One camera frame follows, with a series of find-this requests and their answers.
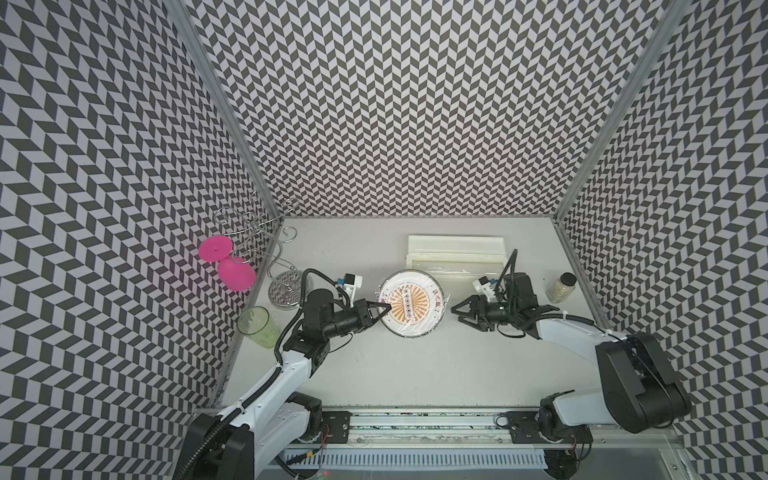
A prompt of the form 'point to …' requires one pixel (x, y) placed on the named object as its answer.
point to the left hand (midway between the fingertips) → (389, 310)
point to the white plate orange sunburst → (417, 301)
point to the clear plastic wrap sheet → (418, 303)
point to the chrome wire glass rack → (258, 235)
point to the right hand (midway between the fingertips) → (456, 319)
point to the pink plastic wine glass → (234, 271)
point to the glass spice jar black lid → (559, 290)
